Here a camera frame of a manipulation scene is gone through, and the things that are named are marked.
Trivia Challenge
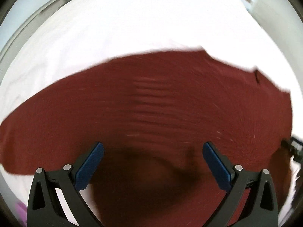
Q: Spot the white bed sheet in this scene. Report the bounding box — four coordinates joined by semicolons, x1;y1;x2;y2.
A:
1;0;302;226

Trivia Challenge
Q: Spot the purple cloth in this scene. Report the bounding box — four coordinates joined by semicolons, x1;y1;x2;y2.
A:
15;202;27;227

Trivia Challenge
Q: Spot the dark red knitted sweater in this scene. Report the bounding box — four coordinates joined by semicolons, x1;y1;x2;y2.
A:
1;51;292;226

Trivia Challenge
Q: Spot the white wardrobe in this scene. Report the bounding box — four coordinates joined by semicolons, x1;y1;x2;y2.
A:
233;0;303;60

